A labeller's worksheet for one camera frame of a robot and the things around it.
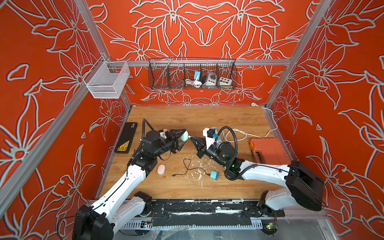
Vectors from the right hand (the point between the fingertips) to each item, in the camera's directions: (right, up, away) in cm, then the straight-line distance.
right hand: (187, 139), depth 69 cm
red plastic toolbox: (+49, -10, +19) cm, 54 cm away
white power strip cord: (+54, +22, +52) cm, 78 cm away
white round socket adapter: (+15, +35, +22) cm, 44 cm away
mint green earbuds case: (-2, +1, +2) cm, 3 cm away
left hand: (0, +3, +1) cm, 3 cm away
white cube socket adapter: (+23, +35, +25) cm, 48 cm away
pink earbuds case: (-16, -20, +16) cm, 30 cm away
